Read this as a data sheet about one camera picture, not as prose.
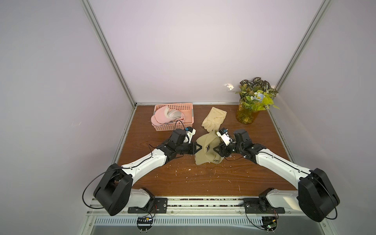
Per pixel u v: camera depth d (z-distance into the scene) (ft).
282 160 1.65
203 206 2.43
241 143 2.11
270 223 2.30
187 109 3.73
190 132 2.49
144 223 2.37
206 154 2.77
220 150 2.43
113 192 1.36
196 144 2.50
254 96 3.02
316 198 1.32
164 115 3.47
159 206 2.40
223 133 2.43
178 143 2.15
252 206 2.37
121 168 1.48
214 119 3.61
